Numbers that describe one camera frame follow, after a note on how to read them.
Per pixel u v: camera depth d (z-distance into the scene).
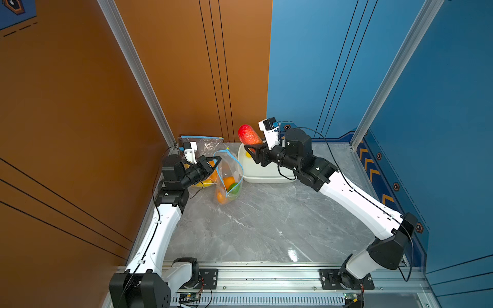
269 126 0.54
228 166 0.79
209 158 0.69
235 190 1.03
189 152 0.67
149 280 0.39
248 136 0.61
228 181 0.84
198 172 0.64
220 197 0.81
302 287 0.73
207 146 1.09
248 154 0.63
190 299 0.72
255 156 0.60
